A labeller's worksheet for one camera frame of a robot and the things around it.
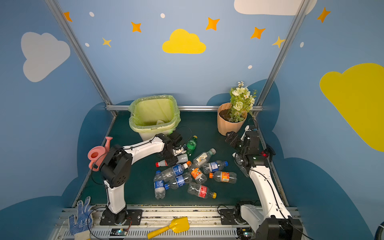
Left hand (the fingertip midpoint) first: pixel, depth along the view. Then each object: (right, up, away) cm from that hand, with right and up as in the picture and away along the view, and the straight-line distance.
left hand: (173, 159), depth 92 cm
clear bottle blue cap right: (+25, -4, -4) cm, 26 cm away
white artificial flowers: (+42, +36, -3) cm, 55 cm away
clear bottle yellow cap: (+16, -14, -14) cm, 26 cm away
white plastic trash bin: (-14, +28, +6) cm, 32 cm away
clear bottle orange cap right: (+30, -8, -8) cm, 32 cm away
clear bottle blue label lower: (+5, -10, -10) cm, 15 cm away
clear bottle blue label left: (-6, -12, -12) cm, 18 cm away
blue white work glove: (-41, -29, -22) cm, 55 cm away
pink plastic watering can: (-43, +5, -8) cm, 44 cm away
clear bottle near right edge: (+32, +6, -35) cm, 48 cm away
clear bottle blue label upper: (+3, -5, -6) cm, 9 cm away
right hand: (+35, +16, -12) cm, 40 cm away
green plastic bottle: (+11, +8, +11) cm, 17 cm away
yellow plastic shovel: (+5, -28, -21) cm, 35 cm away
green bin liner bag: (-11, +29, +6) cm, 32 cm away
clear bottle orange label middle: (+15, -6, -8) cm, 18 cm away
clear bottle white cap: (+17, 0, -2) cm, 17 cm away
